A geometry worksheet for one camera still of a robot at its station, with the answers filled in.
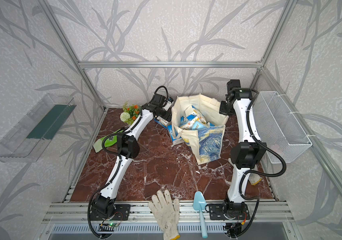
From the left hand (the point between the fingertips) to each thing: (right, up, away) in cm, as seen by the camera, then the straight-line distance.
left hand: (168, 112), depth 107 cm
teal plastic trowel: (+19, -48, -31) cm, 60 cm away
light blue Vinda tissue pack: (+18, -8, -26) cm, 33 cm away
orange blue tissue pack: (+12, -8, -19) cm, 24 cm away
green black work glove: (-39, -20, -7) cm, 44 cm away
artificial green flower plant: (-25, 0, -8) cm, 26 cm away
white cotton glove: (+2, -52, -35) cm, 62 cm away
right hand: (+34, 0, -21) cm, 40 cm away
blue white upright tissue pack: (+6, -18, -12) cm, 22 cm away
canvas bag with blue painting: (+23, -19, -25) cm, 39 cm away
